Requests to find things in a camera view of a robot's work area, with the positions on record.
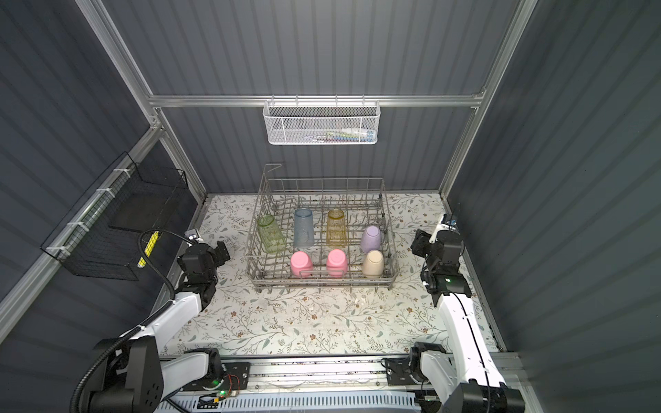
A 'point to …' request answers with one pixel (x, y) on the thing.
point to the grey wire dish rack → (321, 234)
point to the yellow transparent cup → (336, 228)
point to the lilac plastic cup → (371, 238)
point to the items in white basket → (342, 135)
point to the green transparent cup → (272, 237)
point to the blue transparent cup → (303, 228)
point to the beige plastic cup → (373, 265)
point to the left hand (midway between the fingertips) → (206, 247)
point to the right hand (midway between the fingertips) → (432, 233)
